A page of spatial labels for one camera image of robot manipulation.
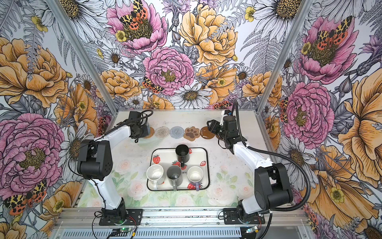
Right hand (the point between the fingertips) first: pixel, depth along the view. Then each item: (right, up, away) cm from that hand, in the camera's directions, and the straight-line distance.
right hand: (210, 127), depth 88 cm
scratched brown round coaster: (-1, -5, +18) cm, 19 cm away
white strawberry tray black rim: (-27, -19, +8) cm, 34 cm away
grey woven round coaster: (-22, -4, +20) cm, 30 cm away
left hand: (-42, -6, +11) cm, 44 cm away
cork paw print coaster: (-11, -5, +20) cm, 24 cm away
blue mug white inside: (-38, -1, +3) cm, 38 cm away
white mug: (-31, -27, -1) cm, 41 cm away
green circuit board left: (-40, -47, -17) cm, 64 cm away
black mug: (-16, -17, +6) cm, 24 cm away
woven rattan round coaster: (-39, -4, +19) cm, 44 cm away
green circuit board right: (+18, -48, -16) cm, 54 cm away
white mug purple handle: (-8, -27, -1) cm, 28 cm away
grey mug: (-20, -28, -1) cm, 34 cm away
